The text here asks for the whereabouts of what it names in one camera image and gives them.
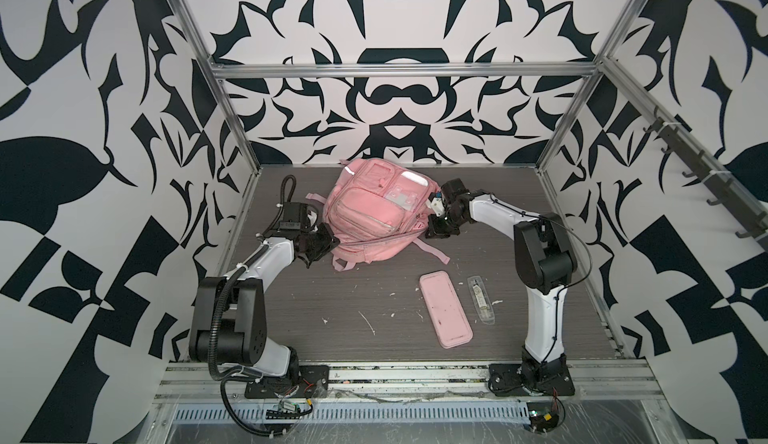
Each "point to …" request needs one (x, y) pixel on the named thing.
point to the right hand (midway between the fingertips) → (429, 231)
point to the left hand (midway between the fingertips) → (338, 235)
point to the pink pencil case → (445, 309)
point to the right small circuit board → (543, 416)
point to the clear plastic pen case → (481, 299)
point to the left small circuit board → (287, 410)
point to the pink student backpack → (377, 209)
